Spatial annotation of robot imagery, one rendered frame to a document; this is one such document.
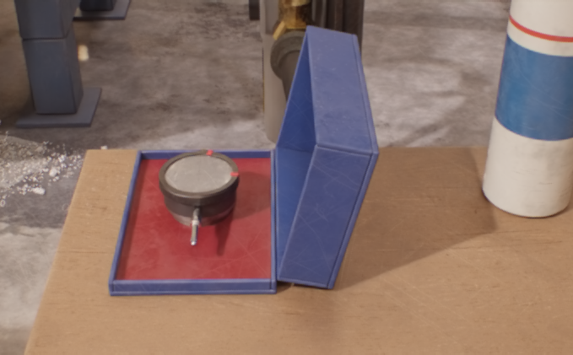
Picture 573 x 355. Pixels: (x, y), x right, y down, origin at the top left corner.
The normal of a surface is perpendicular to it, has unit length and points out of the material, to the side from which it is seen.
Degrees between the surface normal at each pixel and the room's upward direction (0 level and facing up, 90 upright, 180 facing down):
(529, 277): 0
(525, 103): 90
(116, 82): 0
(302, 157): 13
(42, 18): 90
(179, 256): 0
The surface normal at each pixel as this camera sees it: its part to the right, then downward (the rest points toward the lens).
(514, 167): -0.63, 0.44
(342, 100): 0.22, -0.80
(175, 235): 0.00, -0.82
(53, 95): 0.02, 0.57
